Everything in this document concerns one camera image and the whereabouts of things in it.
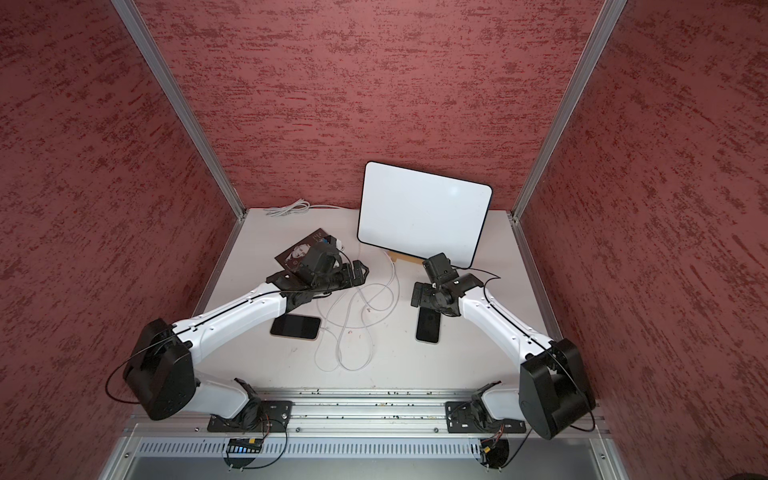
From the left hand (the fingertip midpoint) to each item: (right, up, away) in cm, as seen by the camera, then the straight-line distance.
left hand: (354, 278), depth 84 cm
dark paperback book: (-25, +4, +21) cm, 33 cm away
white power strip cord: (-28, +25, +34) cm, 51 cm away
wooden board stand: (+13, +5, +19) cm, 23 cm away
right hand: (+21, -8, +2) cm, 23 cm away
